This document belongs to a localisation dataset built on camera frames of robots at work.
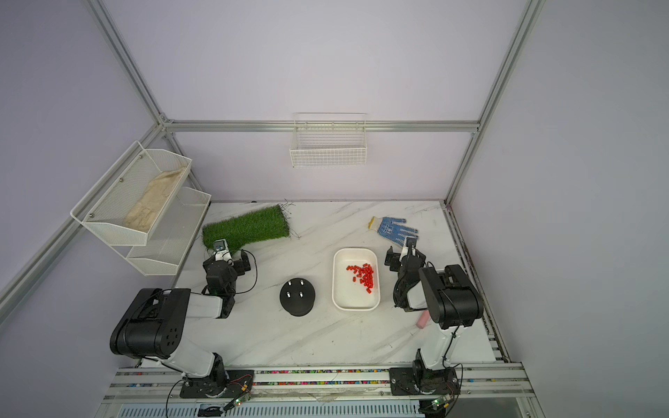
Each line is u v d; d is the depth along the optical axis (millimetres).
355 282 952
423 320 846
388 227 1110
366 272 966
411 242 835
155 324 464
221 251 795
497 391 734
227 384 722
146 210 767
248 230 1027
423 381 676
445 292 492
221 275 719
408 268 744
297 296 806
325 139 1039
